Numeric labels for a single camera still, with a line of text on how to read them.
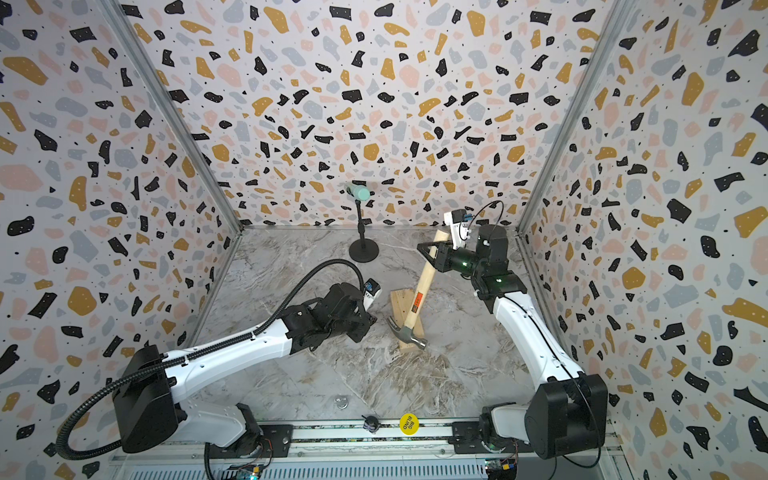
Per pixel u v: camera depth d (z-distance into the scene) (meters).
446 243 0.68
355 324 0.69
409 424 0.76
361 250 1.15
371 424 0.73
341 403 0.78
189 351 0.45
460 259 0.67
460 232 0.66
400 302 0.96
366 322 0.71
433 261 0.71
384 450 0.73
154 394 0.39
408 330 0.80
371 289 0.70
